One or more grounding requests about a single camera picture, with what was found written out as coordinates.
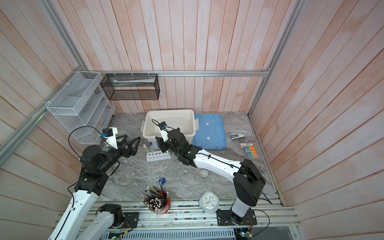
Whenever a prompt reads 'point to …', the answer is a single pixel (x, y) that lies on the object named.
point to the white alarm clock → (209, 202)
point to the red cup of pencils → (156, 200)
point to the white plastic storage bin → (184, 119)
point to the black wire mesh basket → (131, 86)
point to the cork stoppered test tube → (145, 146)
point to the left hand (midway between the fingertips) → (134, 139)
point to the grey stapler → (236, 136)
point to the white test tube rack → (157, 155)
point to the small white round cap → (204, 173)
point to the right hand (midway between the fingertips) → (158, 136)
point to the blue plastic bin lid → (210, 134)
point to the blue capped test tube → (151, 145)
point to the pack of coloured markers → (250, 149)
